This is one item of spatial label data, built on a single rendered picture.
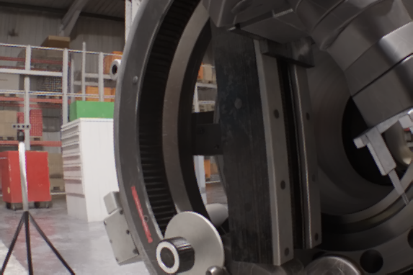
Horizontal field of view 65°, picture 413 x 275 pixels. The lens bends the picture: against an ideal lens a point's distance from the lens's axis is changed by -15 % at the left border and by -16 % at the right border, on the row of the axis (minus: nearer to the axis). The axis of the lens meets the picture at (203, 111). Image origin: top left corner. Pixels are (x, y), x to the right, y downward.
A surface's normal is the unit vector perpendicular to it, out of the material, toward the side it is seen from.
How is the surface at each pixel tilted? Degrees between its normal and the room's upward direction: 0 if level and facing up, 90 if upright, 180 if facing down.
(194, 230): 90
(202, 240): 90
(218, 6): 114
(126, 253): 90
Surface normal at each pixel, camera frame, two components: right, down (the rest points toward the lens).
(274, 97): 0.71, -0.17
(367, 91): -0.88, 0.44
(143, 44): -0.69, -0.05
